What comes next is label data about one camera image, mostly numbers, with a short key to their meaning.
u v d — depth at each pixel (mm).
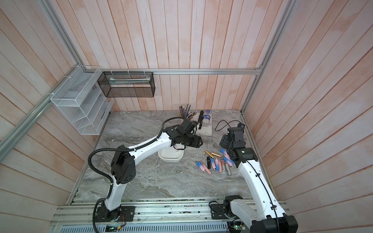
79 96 711
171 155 931
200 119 1081
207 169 880
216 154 953
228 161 906
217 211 735
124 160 554
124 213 728
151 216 731
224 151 953
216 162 903
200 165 899
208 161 915
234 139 563
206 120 1079
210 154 950
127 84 1056
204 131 1038
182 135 671
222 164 902
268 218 380
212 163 902
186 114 1046
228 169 880
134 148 520
